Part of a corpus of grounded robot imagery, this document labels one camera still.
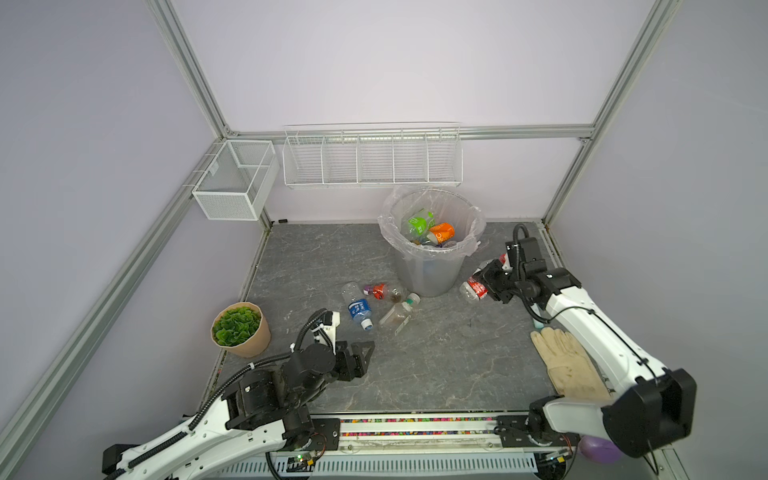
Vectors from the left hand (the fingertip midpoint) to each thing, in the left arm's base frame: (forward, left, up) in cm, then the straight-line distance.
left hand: (361, 351), depth 68 cm
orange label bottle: (+38, -25, -3) cm, 46 cm away
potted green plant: (+11, +34, -8) cm, 37 cm away
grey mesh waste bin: (+24, -18, -4) cm, 31 cm away
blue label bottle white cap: (+19, +3, -14) cm, 24 cm away
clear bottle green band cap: (+17, -9, -19) cm, 27 cm away
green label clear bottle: (+38, -18, +2) cm, 42 cm away
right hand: (+18, -31, -1) cm, 36 cm away
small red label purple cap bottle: (+26, -6, -17) cm, 31 cm away
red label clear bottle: (+14, -29, +2) cm, 32 cm away
